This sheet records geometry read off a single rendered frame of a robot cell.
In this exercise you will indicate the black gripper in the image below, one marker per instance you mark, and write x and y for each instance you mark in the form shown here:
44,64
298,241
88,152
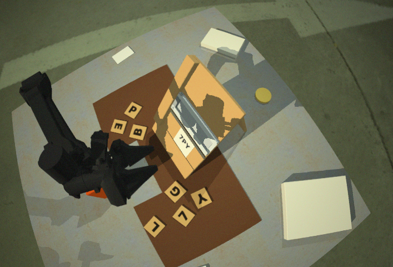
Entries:
117,182

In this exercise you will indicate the pale yellow square block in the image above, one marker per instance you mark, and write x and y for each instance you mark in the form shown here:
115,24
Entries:
315,207

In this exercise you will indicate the yellow round disc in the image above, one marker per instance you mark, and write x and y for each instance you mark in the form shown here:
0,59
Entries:
263,95

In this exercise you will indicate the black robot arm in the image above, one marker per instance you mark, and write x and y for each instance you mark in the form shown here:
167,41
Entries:
63,155

